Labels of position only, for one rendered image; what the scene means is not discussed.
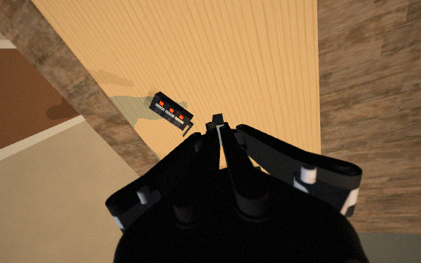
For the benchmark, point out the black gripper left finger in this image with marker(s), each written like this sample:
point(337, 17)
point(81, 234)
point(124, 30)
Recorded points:
point(187, 167)

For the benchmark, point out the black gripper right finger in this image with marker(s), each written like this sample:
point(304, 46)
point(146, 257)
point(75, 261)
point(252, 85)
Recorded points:
point(334, 181)

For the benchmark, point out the black power strip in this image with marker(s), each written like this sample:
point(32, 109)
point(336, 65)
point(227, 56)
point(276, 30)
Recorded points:
point(171, 111)

